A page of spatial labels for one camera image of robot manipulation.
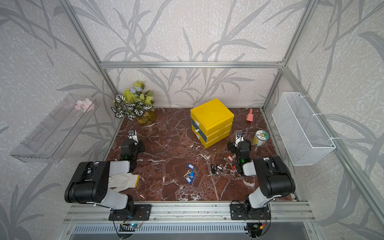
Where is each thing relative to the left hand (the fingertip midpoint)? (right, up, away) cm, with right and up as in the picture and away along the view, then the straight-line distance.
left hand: (139, 139), depth 94 cm
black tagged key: (+47, -18, -5) cm, 50 cm away
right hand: (+63, +1, 0) cm, 63 cm away
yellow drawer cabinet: (+45, +11, -9) cm, 48 cm away
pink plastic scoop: (+77, +15, +20) cm, 81 cm away
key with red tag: (+58, -12, -1) cm, 59 cm away
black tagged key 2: (+50, -17, -5) cm, 53 cm away
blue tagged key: (+34, -16, -5) cm, 38 cm away
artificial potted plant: (-1, +22, -3) cm, 23 cm away
